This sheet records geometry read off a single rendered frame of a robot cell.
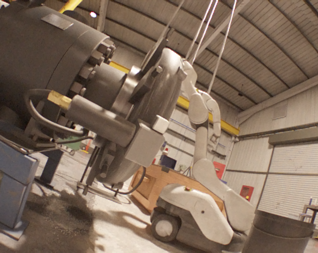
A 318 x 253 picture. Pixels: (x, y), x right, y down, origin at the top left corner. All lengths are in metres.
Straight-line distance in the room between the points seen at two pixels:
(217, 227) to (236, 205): 0.23
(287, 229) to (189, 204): 0.55
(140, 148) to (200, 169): 0.76
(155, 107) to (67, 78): 0.33
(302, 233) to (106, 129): 0.79
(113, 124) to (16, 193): 0.36
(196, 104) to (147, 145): 0.91
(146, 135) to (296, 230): 0.66
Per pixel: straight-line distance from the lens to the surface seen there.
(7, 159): 0.59
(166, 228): 1.11
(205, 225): 1.07
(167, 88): 0.65
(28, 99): 0.58
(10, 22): 0.89
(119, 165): 0.67
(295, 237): 0.82
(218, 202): 2.19
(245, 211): 1.23
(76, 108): 0.51
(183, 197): 1.07
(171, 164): 1.97
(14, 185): 0.60
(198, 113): 1.35
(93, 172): 0.88
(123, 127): 0.52
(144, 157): 0.53
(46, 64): 0.73
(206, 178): 1.22
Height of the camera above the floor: 0.36
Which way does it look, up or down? 14 degrees up
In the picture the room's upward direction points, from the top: 23 degrees clockwise
